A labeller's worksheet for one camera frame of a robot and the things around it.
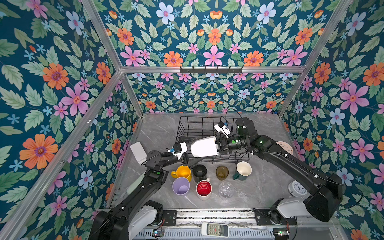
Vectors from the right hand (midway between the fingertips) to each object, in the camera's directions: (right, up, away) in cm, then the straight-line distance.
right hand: (208, 148), depth 65 cm
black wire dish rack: (-12, +8, +46) cm, 49 cm away
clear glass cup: (+10, -26, +17) cm, 32 cm away
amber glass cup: (+9, -17, +21) cm, 29 cm away
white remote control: (+3, -39, +4) cm, 39 cm away
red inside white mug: (-2, -25, +17) cm, 30 cm away
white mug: (-2, +1, -4) cm, 4 cm away
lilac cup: (-15, -24, +17) cm, 33 cm away
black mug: (-5, -18, +21) cm, 28 cm away
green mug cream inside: (+22, -16, +22) cm, 35 cm away
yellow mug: (-15, -17, +21) cm, 31 cm away
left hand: (-3, +1, -3) cm, 5 cm away
